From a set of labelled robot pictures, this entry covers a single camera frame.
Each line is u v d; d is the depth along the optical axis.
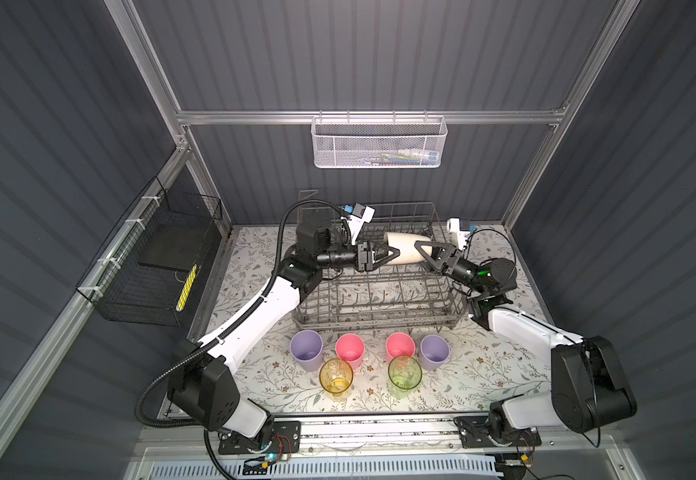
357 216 0.63
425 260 0.66
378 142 1.24
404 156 0.92
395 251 0.65
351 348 0.88
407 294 0.99
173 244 0.76
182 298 0.68
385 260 0.64
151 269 0.73
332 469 0.77
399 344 0.85
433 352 0.85
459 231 0.68
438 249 0.67
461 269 0.67
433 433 0.76
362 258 0.60
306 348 0.83
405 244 0.67
